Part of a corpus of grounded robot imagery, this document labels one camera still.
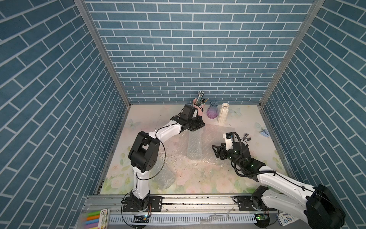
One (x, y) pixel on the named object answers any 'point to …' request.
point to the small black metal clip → (246, 138)
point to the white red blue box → (284, 218)
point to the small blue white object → (264, 133)
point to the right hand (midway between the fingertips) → (217, 146)
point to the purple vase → (212, 110)
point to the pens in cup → (200, 94)
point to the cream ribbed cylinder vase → (223, 114)
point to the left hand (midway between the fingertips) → (209, 125)
